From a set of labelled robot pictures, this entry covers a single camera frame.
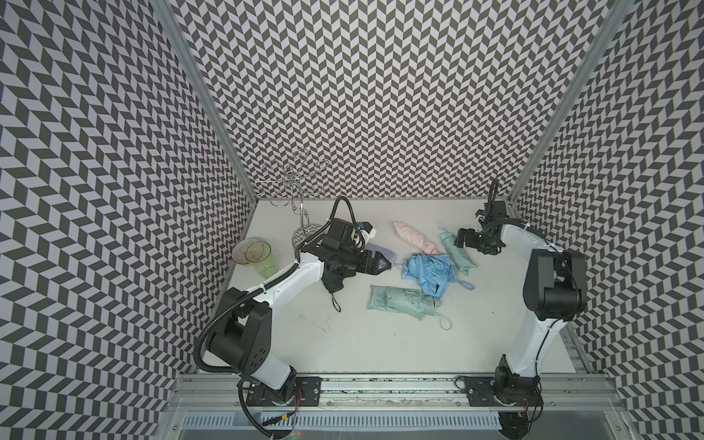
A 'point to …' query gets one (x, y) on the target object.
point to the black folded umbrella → (336, 268)
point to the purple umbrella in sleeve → (390, 256)
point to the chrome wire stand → (298, 179)
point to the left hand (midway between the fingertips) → (379, 266)
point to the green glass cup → (258, 253)
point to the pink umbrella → (415, 238)
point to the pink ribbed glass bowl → (239, 248)
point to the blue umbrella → (434, 270)
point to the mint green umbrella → (406, 301)
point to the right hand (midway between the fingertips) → (467, 246)
